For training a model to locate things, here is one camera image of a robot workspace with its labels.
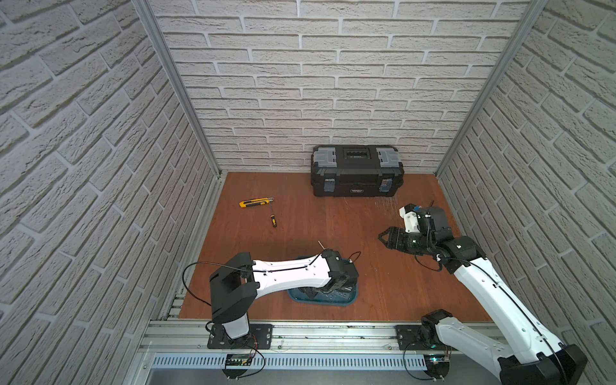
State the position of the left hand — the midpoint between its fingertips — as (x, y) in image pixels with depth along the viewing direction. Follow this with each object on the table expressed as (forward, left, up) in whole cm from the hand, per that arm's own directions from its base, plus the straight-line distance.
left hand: (300, 278), depth 76 cm
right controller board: (-23, -41, -9) cm, 48 cm away
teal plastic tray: (-4, -12, -8) cm, 15 cm away
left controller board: (-22, +19, -12) cm, 32 cm away
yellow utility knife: (+40, +23, -10) cm, 47 cm away
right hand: (+10, -29, +10) cm, 32 cm away
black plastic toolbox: (+42, -22, +9) cm, 48 cm away
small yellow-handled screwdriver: (+30, +13, -9) cm, 34 cm away
